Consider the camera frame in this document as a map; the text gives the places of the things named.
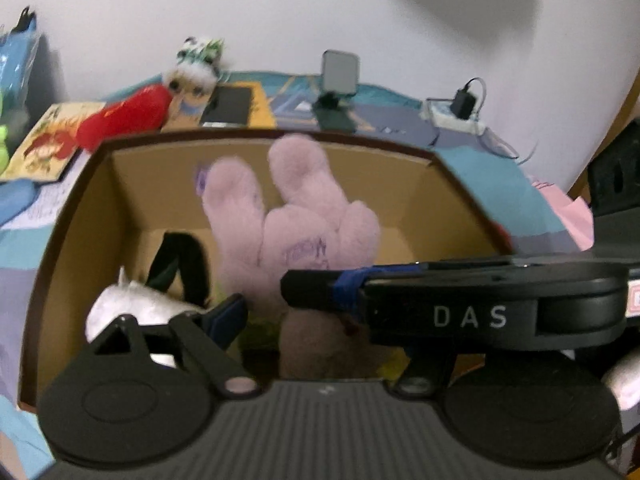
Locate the blue plastic toy bag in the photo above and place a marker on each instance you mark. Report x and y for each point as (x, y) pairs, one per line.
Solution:
(17, 60)

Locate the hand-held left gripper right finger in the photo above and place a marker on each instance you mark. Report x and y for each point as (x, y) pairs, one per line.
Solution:
(425, 365)

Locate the pink plush toy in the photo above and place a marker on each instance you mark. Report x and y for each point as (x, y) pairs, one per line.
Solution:
(300, 230)

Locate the illustrated picture book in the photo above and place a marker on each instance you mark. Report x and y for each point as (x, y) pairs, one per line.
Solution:
(45, 145)

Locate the white power strip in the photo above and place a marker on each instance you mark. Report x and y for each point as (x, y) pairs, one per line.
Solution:
(442, 115)

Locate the white doll with green hat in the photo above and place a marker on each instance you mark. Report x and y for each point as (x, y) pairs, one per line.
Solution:
(192, 77)

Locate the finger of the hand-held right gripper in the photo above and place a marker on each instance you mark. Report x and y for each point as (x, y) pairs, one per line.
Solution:
(310, 290)

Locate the brown cardboard box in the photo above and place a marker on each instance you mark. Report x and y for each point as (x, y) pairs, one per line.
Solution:
(130, 195)

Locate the pink cloth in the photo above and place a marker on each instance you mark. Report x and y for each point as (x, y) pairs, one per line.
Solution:
(565, 215)

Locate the red plush toy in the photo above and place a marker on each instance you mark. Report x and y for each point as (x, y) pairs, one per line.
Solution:
(125, 112)

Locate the yellow plush toy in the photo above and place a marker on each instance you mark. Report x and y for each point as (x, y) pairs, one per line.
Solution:
(397, 367)

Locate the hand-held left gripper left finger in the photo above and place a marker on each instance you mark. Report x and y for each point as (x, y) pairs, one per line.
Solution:
(227, 317)

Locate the white plush toy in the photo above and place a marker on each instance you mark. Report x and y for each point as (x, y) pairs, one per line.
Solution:
(130, 305)

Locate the black phone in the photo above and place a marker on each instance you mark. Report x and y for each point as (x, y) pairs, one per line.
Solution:
(227, 105)

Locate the black charger plug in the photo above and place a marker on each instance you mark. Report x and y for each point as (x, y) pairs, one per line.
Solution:
(462, 102)

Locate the yellow-edged book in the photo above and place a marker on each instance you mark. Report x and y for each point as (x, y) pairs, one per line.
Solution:
(262, 105)

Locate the green frog plush toy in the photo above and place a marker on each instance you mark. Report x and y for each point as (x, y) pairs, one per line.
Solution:
(3, 147)

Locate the small light panel on stand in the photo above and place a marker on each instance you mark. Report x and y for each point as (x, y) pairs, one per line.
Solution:
(339, 70)

